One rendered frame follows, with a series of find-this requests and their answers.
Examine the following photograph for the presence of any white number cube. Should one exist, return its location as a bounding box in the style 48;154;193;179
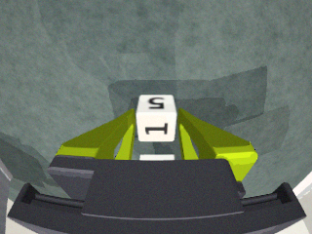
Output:
136;96;176;141

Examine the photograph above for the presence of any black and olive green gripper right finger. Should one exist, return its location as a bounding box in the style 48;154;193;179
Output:
177;108;257;182

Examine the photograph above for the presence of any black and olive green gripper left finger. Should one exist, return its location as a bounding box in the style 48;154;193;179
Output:
56;109;136;160

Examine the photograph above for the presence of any beige open-top tray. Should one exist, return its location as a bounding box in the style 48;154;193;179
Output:
140;155;175;160

